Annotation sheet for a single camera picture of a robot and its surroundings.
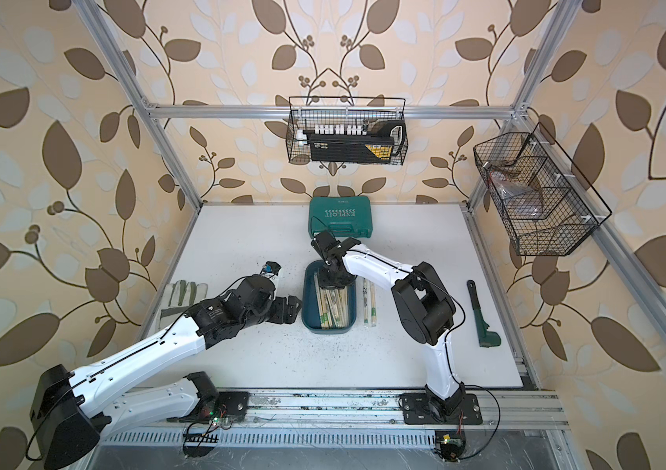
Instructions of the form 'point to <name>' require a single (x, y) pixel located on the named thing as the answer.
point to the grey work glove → (179, 297)
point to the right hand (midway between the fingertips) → (330, 284)
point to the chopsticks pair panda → (365, 301)
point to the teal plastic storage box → (310, 315)
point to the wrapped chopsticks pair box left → (328, 305)
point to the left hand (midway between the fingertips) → (291, 302)
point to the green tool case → (348, 216)
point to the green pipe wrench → (487, 339)
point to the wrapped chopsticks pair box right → (341, 306)
